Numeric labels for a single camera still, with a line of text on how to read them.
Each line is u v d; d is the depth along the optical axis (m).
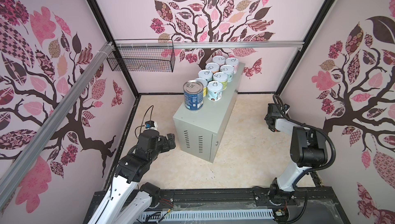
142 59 1.22
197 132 0.63
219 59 0.83
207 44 0.96
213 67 0.78
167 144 0.64
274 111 0.77
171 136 0.64
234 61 0.81
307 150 0.49
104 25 0.80
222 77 0.73
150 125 0.61
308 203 0.70
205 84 0.70
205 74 0.74
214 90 0.66
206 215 0.70
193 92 0.59
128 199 0.45
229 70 0.77
